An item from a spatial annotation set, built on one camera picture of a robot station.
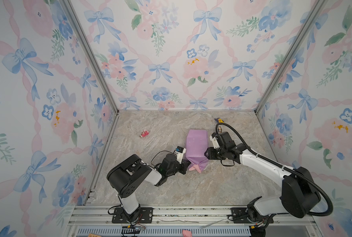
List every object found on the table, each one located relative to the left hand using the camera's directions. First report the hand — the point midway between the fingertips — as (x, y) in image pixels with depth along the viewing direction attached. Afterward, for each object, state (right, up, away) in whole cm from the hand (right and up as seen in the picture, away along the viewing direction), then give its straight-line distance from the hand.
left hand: (192, 162), depth 88 cm
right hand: (+8, +5, -1) cm, 10 cm away
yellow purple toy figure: (+22, +26, +23) cm, 41 cm away
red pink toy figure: (-32, +16, +16) cm, 39 cm away
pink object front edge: (-5, -28, -20) cm, 35 cm away
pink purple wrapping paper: (+3, +11, +5) cm, 13 cm away
